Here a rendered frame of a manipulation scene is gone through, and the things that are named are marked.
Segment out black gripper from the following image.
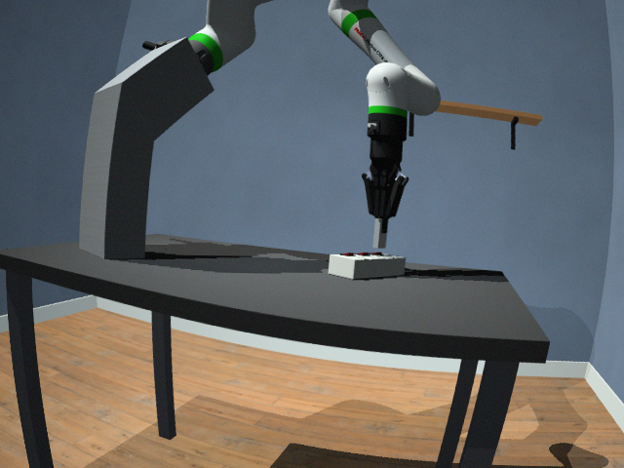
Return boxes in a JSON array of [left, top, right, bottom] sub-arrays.
[[362, 137, 409, 249]]

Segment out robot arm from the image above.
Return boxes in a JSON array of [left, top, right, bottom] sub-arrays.
[[189, 0, 441, 141]]

